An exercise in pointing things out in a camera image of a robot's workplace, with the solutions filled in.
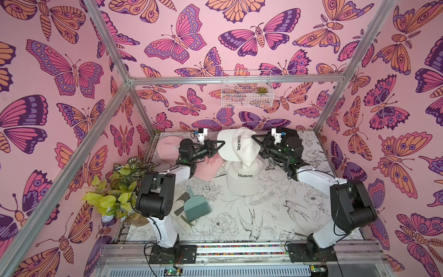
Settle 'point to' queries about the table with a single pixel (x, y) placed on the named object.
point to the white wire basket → (247, 89)
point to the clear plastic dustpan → (177, 212)
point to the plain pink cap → (207, 168)
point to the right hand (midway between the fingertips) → (254, 140)
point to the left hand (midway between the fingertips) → (226, 143)
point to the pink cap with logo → (168, 149)
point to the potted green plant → (113, 195)
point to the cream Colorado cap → (241, 180)
